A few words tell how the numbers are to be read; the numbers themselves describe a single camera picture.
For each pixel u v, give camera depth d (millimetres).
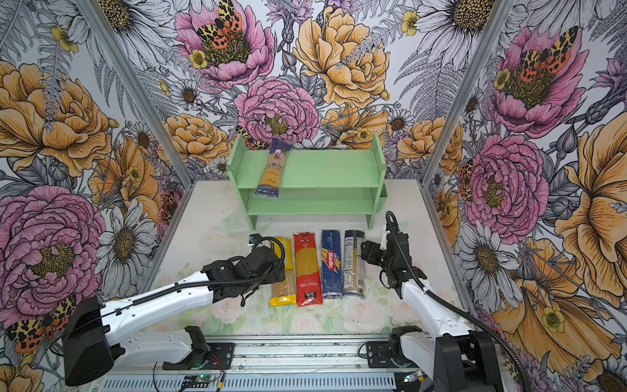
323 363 745
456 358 419
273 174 813
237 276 576
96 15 717
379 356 738
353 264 904
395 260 662
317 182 903
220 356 738
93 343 388
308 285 868
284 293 838
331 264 914
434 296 518
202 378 714
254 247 701
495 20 733
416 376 712
